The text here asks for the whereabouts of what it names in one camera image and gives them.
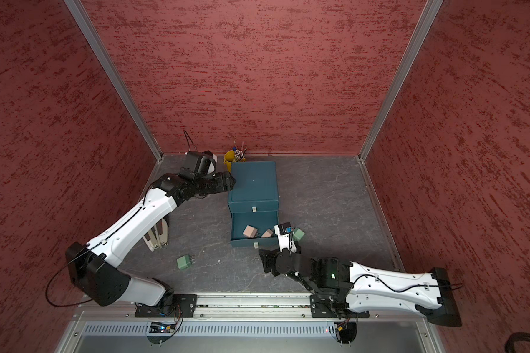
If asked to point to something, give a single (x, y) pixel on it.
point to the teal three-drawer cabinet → (253, 204)
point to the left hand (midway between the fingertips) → (225, 187)
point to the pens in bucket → (238, 154)
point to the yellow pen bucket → (230, 157)
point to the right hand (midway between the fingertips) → (269, 255)
